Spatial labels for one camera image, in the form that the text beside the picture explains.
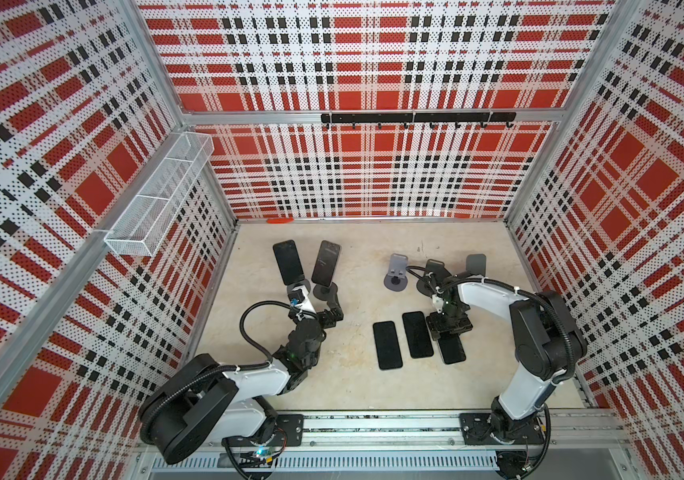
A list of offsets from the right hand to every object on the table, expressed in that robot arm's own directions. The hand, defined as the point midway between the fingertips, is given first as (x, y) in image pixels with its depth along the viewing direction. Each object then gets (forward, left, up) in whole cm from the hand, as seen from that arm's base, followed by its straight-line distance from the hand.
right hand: (448, 335), depth 89 cm
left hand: (+7, +37, +11) cm, 39 cm away
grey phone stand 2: (+21, +14, -1) cm, 25 cm away
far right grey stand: (+20, -11, +8) cm, 25 cm away
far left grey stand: (+19, +46, 0) cm, 49 cm away
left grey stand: (+12, +38, +5) cm, 40 cm away
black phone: (+19, +38, +10) cm, 44 cm away
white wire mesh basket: (+28, +96, +18) cm, 102 cm away
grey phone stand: (+10, +6, +19) cm, 22 cm away
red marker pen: (+52, +60, -2) cm, 79 cm away
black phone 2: (-2, +19, -2) cm, 19 cm away
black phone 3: (-3, -1, -4) cm, 5 cm away
